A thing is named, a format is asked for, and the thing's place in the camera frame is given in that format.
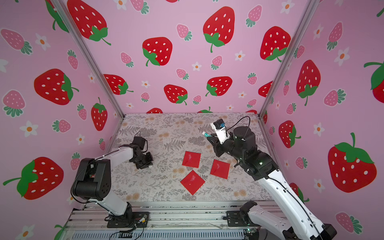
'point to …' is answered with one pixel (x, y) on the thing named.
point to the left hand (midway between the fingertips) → (152, 163)
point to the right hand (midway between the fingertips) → (213, 134)
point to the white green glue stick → (206, 134)
